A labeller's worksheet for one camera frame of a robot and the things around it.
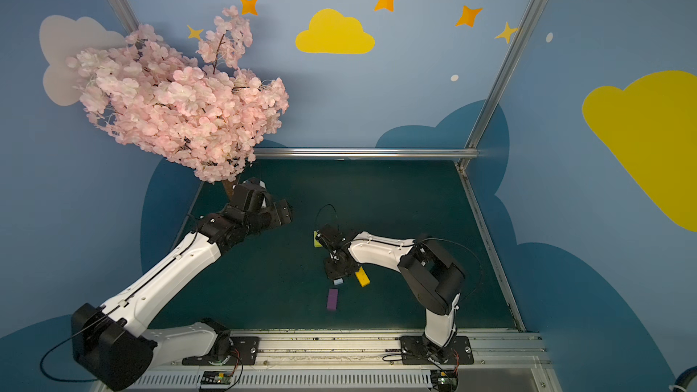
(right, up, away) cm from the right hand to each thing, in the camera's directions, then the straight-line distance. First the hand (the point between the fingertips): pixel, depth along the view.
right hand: (337, 270), depth 89 cm
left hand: (-16, +22, -9) cm, 29 cm away
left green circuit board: (-32, -24, -17) cm, 43 cm away
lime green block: (-8, +8, +6) cm, 12 cm away
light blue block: (0, -2, -4) cm, 4 cm away
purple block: (-1, -7, -6) cm, 9 cm away
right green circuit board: (+30, -25, -16) cm, 43 cm away
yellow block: (+8, -2, -1) cm, 9 cm away
